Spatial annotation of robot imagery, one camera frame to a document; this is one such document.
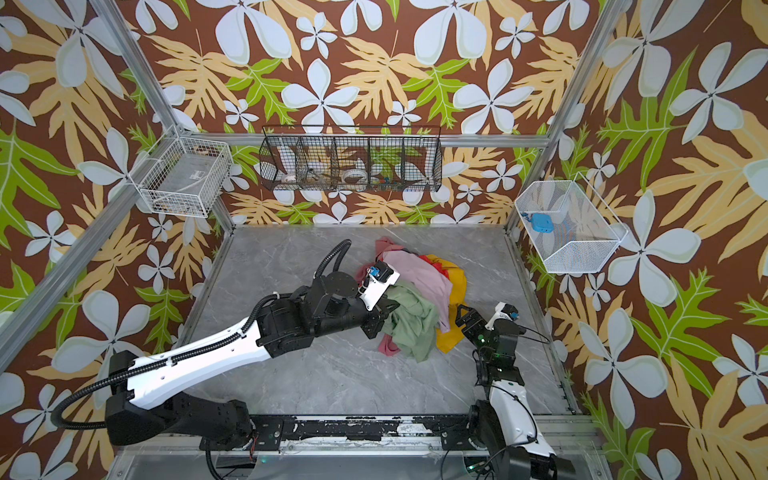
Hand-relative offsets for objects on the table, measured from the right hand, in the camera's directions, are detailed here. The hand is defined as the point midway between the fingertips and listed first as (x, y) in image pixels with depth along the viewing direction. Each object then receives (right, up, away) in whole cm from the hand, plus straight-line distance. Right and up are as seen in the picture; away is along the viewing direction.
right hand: (463, 312), depth 86 cm
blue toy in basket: (+22, +26, 0) cm, 35 cm away
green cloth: (-16, 0, -16) cm, 23 cm away
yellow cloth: (-5, -9, +1) cm, 10 cm away
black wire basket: (-34, +49, +11) cm, 60 cm away
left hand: (-20, +7, -23) cm, 31 cm away
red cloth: (-6, +13, +8) cm, 17 cm away
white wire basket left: (-82, +40, 0) cm, 91 cm away
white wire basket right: (+31, +23, -7) cm, 39 cm away
